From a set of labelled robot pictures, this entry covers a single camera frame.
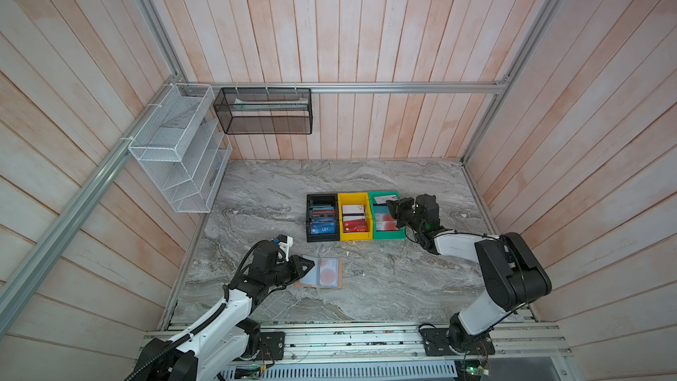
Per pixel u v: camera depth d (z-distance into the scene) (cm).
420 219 74
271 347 73
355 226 98
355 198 99
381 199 95
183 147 72
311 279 83
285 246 78
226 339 57
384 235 96
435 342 73
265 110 103
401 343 76
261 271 65
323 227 96
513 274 48
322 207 101
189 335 44
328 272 86
